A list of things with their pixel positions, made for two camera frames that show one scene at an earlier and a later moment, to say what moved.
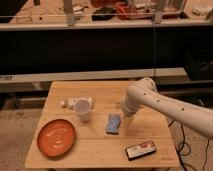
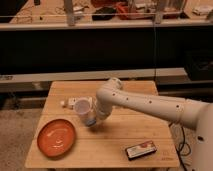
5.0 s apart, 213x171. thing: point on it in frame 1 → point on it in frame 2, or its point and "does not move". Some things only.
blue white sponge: x=113 y=124 → x=91 y=122
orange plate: x=56 y=138 does not move
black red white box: x=140 y=150 does not move
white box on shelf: x=201 y=10 does not move
